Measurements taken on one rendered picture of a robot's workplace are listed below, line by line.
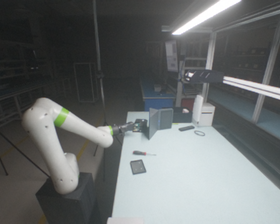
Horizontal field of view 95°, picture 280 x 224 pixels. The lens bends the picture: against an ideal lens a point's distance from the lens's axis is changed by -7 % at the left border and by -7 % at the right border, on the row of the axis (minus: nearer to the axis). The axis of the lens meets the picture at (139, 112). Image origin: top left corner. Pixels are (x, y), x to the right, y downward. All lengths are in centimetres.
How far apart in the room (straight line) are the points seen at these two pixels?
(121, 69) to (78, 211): 1174
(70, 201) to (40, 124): 62
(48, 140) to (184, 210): 70
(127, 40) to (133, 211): 1212
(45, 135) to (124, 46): 1187
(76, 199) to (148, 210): 53
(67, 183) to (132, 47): 1188
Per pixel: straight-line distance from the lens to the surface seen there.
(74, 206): 119
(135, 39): 1241
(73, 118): 90
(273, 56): 201
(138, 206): 77
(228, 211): 86
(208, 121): 156
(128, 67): 1235
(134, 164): 96
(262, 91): 99
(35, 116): 71
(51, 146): 77
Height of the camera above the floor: 164
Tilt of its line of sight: 21 degrees down
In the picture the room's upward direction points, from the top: straight up
